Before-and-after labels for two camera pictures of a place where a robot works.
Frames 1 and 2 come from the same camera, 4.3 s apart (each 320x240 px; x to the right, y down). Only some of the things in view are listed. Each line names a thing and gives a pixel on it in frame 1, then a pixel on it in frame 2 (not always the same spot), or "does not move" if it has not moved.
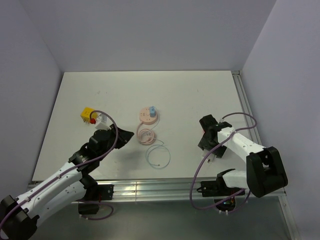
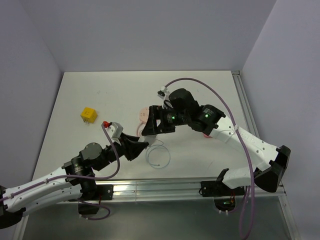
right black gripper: [204, 142] to [151, 127]
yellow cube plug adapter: [85, 114] does not move
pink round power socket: [144, 116] does not move
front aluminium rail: [178, 190] does not move
